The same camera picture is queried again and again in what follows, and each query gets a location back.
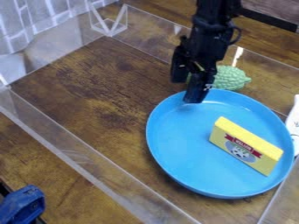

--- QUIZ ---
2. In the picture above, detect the yellow butter box toy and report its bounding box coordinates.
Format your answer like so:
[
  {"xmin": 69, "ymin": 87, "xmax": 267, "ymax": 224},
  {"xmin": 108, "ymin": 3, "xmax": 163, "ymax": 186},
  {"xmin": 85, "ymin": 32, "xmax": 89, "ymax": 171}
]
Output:
[{"xmin": 209, "ymin": 116, "xmax": 284, "ymax": 176}]

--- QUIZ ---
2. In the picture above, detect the blue round plastic tray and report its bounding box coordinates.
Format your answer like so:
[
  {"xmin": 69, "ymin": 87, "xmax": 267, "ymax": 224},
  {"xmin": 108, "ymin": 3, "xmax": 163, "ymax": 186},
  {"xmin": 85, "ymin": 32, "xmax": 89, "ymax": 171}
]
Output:
[{"xmin": 145, "ymin": 89, "xmax": 295, "ymax": 199}]

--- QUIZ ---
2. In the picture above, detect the clear acrylic enclosure wall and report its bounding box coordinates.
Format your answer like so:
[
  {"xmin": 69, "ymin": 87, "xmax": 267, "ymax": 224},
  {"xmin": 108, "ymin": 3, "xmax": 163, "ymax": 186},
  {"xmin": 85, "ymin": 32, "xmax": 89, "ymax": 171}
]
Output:
[{"xmin": 0, "ymin": 0, "xmax": 299, "ymax": 224}]

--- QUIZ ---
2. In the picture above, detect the grey checked curtain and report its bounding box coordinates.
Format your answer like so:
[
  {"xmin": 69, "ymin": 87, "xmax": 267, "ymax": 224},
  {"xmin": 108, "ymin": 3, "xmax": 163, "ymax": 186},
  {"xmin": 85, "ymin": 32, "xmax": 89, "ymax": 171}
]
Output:
[{"xmin": 0, "ymin": 0, "xmax": 117, "ymax": 56}]

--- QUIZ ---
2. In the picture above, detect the white toy at right edge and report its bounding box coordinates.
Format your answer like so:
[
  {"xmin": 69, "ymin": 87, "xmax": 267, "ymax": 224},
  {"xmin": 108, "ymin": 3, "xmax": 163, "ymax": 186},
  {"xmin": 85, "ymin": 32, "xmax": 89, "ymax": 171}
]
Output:
[{"xmin": 284, "ymin": 94, "xmax": 299, "ymax": 156}]

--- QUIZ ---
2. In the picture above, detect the green bumpy bitter gourd toy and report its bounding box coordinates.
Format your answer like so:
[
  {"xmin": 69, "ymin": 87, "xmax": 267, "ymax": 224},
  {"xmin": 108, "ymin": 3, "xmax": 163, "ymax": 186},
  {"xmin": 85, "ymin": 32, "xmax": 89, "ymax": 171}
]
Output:
[{"xmin": 185, "ymin": 65, "xmax": 252, "ymax": 91}]

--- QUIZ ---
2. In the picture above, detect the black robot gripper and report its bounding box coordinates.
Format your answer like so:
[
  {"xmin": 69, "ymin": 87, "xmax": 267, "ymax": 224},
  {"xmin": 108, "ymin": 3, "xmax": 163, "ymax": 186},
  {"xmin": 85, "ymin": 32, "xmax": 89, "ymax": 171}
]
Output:
[{"xmin": 171, "ymin": 16, "xmax": 241, "ymax": 103}]

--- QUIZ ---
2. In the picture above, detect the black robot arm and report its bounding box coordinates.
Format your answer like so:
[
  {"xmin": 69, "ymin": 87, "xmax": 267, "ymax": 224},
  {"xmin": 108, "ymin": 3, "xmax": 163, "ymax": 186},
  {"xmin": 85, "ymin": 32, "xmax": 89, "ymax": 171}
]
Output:
[{"xmin": 171, "ymin": 0, "xmax": 241, "ymax": 103}]

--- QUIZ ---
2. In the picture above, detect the blue clamp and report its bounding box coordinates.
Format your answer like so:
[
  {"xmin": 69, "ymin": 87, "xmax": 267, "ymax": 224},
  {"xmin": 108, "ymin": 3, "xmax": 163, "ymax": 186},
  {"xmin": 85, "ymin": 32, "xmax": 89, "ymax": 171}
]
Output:
[{"xmin": 0, "ymin": 185, "xmax": 45, "ymax": 224}]

